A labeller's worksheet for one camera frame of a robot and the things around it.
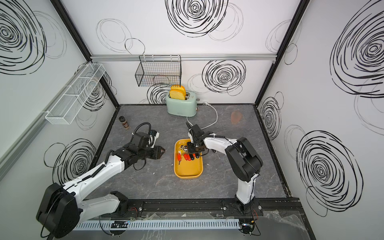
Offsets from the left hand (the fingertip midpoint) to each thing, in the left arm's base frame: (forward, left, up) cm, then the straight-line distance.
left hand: (161, 150), depth 83 cm
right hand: (+4, -15, -8) cm, 18 cm away
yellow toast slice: (+37, -7, +11) cm, 39 cm away
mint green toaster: (+35, -13, -1) cm, 38 cm away
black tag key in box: (+2, -21, -9) cm, 23 cm away
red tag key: (0, -9, -10) cm, 14 cm away
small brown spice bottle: (+22, +30, -2) cm, 37 cm away
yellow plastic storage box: (-7, -15, -10) cm, 19 cm away
